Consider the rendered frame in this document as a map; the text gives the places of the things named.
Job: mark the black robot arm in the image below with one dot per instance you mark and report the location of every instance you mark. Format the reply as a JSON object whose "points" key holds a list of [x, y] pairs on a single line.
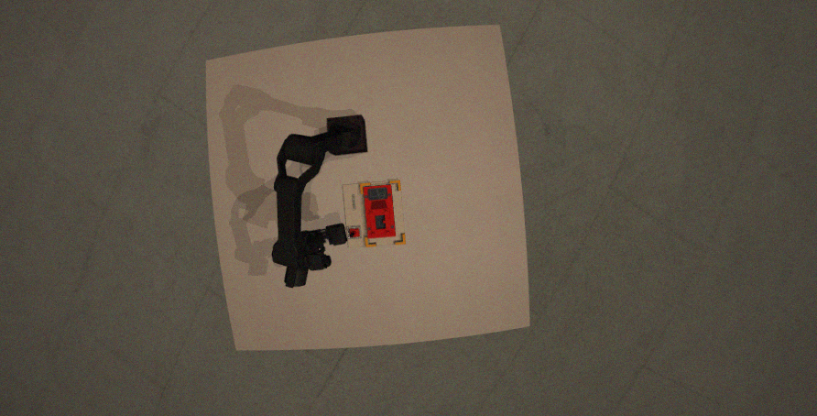
{"points": [[295, 249]]}

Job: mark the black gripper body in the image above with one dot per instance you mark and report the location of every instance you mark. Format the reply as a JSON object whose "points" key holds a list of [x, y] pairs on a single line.
{"points": [[336, 234]]}

